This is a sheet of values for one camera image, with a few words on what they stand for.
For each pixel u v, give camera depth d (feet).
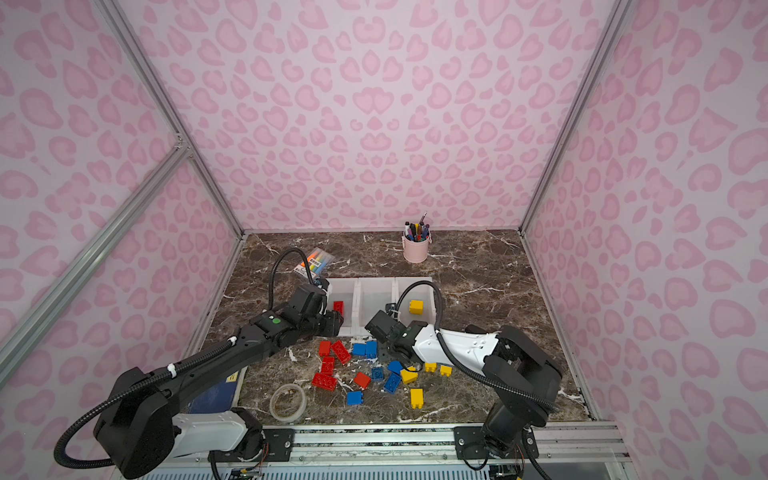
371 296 3.30
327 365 2.80
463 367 1.49
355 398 2.63
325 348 2.91
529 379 1.44
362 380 2.77
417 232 3.40
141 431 1.30
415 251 3.57
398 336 2.13
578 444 2.41
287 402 2.63
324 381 2.69
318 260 3.62
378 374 2.80
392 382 2.70
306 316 2.14
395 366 2.83
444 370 2.75
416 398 2.57
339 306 3.12
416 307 3.13
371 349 2.90
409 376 2.68
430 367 2.71
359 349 2.89
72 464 1.26
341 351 2.86
